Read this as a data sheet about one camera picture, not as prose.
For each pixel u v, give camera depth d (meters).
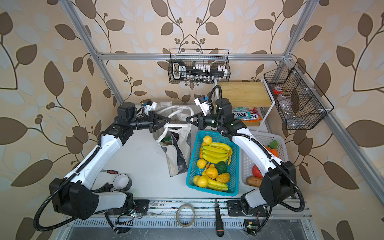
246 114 0.87
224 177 0.80
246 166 0.88
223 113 0.58
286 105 0.74
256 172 0.80
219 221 0.69
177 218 0.69
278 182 0.41
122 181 0.83
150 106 0.69
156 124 0.65
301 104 0.73
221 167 0.82
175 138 0.69
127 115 0.58
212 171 0.81
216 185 0.76
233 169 0.82
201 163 0.85
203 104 0.65
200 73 0.83
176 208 0.75
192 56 0.90
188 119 0.70
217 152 0.90
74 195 0.39
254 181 0.77
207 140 0.89
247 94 0.80
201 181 0.75
